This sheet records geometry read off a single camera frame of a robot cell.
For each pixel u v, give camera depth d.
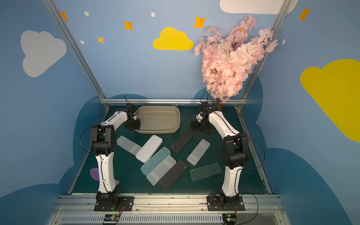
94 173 0.85
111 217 0.72
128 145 0.96
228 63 0.64
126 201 0.75
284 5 0.69
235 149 0.52
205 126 0.78
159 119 1.16
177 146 0.97
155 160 0.89
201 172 0.84
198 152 0.94
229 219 0.73
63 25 0.75
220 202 0.74
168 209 0.73
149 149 0.93
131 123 0.91
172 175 0.84
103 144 0.60
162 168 0.87
